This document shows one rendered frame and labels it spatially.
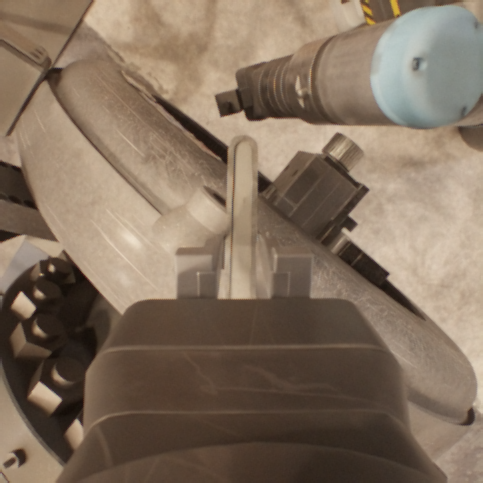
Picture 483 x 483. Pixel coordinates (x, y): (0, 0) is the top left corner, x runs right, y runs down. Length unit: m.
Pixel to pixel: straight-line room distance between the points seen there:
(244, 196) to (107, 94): 0.20
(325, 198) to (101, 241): 0.24
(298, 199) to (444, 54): 0.18
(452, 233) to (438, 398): 1.20
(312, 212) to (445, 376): 0.20
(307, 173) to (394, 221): 1.01
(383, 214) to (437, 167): 0.24
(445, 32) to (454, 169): 1.14
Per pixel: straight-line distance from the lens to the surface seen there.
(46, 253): 1.07
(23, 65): 0.41
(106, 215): 0.26
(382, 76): 0.32
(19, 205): 0.34
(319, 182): 0.39
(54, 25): 1.27
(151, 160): 0.26
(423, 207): 1.42
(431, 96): 0.31
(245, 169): 0.16
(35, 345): 0.53
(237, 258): 0.17
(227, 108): 0.50
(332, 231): 0.39
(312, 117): 0.40
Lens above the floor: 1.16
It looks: 70 degrees down
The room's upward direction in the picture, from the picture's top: 167 degrees clockwise
